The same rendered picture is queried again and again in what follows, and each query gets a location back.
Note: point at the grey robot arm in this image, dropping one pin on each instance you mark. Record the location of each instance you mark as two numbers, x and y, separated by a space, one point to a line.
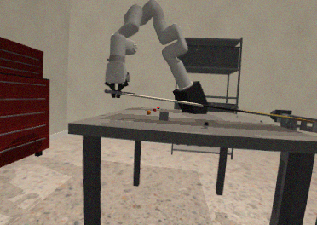
120 45

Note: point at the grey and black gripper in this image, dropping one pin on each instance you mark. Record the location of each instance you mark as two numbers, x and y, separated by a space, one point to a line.
116 74

